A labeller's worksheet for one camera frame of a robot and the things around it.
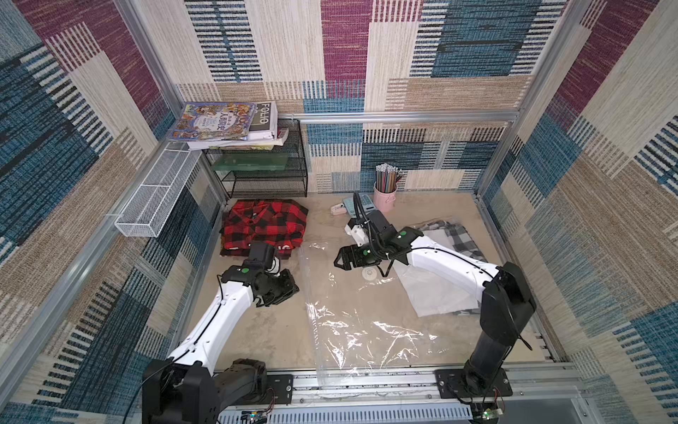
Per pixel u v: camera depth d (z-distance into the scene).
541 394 0.75
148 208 0.92
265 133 0.81
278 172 1.15
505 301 0.45
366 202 1.15
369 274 0.94
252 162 0.94
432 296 0.89
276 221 1.02
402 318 0.87
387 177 1.08
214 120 0.81
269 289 0.67
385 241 0.65
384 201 1.10
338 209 1.12
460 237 1.02
